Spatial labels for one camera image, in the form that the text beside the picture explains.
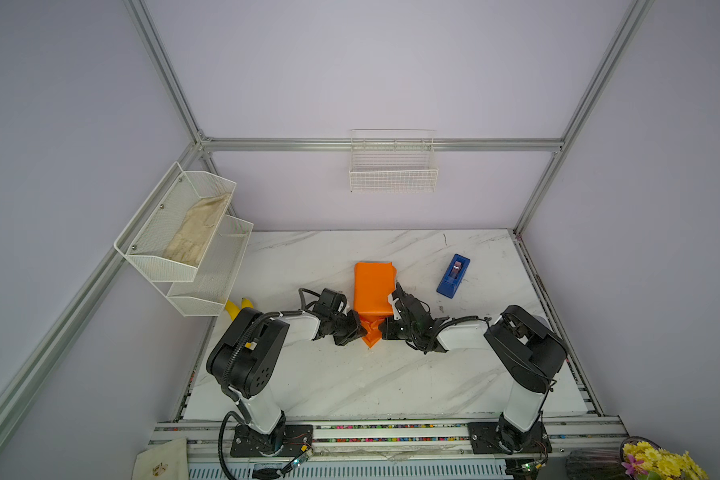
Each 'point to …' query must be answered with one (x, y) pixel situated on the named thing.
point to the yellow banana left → (232, 309)
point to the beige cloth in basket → (201, 220)
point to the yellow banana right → (245, 303)
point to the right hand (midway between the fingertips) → (376, 327)
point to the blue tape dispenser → (453, 276)
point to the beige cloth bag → (168, 461)
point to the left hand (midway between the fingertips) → (367, 332)
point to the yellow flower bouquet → (645, 461)
